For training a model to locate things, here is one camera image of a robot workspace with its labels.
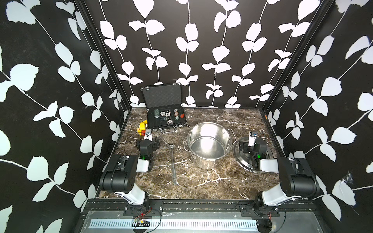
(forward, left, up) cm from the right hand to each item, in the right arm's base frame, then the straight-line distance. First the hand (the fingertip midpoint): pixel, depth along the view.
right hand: (245, 137), depth 96 cm
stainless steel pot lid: (-13, +2, -7) cm, 15 cm away
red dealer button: (+23, +44, -4) cm, 50 cm away
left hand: (-1, +65, +3) cm, 65 cm away
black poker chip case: (+29, +59, 0) cm, 65 cm away
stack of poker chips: (+22, +64, 0) cm, 68 cm away
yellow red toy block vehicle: (+5, +72, 0) cm, 72 cm away
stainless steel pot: (-3, +26, -2) cm, 26 cm away
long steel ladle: (-5, +50, -3) cm, 50 cm away
